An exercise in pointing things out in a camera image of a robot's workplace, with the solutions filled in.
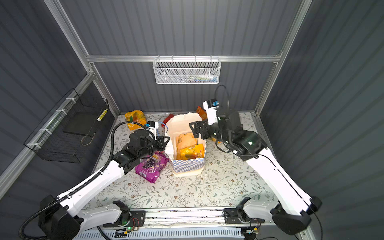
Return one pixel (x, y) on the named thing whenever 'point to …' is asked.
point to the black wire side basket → (67, 129)
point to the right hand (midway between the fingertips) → (198, 124)
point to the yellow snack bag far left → (135, 116)
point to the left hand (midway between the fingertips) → (170, 137)
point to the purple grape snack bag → (150, 167)
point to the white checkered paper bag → (178, 124)
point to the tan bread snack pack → (185, 140)
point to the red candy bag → (166, 119)
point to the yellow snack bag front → (194, 152)
